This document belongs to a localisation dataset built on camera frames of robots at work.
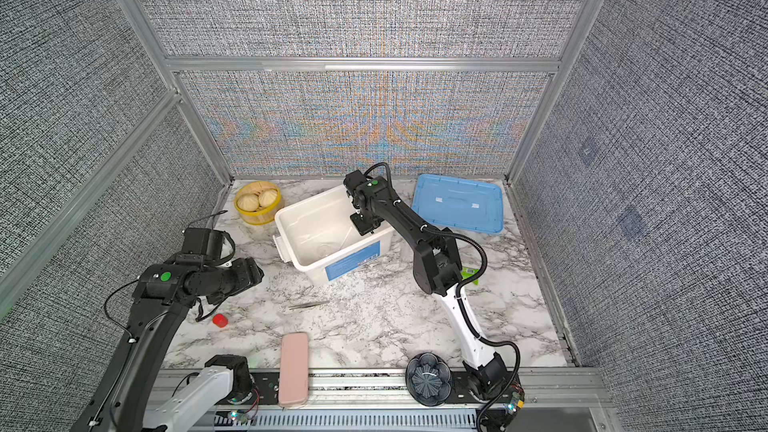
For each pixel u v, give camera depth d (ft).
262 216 3.41
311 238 3.36
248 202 3.38
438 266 2.00
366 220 2.75
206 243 1.80
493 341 2.10
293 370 2.41
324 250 3.12
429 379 2.44
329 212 3.18
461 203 3.74
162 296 1.50
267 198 3.48
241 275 2.09
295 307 2.86
